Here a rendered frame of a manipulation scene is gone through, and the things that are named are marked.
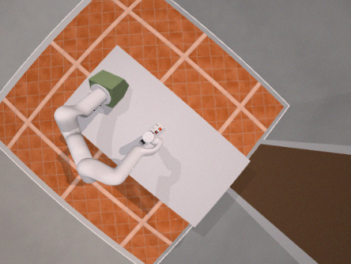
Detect grey power strip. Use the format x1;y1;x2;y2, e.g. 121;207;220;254
150;122;164;134

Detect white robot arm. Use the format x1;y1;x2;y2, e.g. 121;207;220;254
54;84;164;186

